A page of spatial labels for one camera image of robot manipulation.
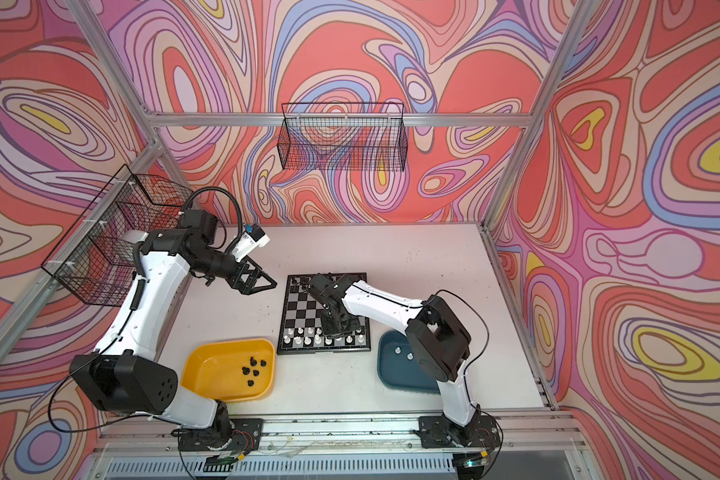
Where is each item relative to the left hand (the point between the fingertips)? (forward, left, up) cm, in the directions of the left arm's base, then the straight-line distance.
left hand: (266, 273), depth 75 cm
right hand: (-9, -18, -21) cm, 29 cm away
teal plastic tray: (-15, -35, -24) cm, 45 cm away
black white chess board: (-5, -6, -22) cm, 24 cm away
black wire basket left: (0, +39, +8) cm, 40 cm away
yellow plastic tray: (-16, +12, -26) cm, 33 cm away
